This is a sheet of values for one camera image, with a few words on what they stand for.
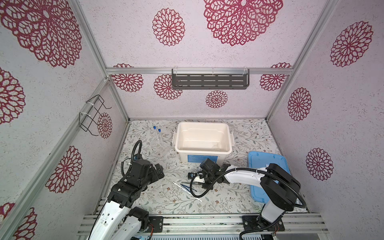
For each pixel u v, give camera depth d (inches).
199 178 30.0
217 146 40.2
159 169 26.1
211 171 27.4
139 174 20.6
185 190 33.1
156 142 41.4
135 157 25.1
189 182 28.8
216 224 29.9
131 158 21.2
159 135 39.3
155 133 44.9
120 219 18.1
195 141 41.8
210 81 38.1
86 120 28.9
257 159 38.5
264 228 23.9
